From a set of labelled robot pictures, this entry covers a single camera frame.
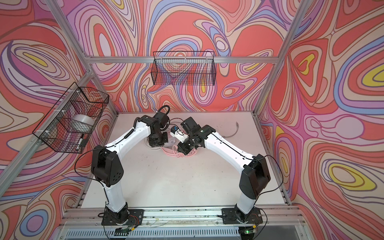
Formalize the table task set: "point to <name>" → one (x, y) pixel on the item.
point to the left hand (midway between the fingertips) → (166, 143)
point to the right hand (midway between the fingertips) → (182, 151)
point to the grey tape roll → (82, 123)
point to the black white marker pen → (80, 141)
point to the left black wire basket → (68, 126)
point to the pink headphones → (173, 151)
